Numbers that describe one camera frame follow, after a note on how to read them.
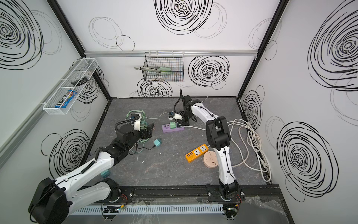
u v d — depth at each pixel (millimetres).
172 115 862
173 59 937
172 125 947
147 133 722
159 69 913
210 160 839
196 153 864
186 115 855
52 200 388
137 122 695
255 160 863
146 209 771
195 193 756
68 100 698
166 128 980
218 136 585
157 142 913
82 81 798
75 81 785
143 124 715
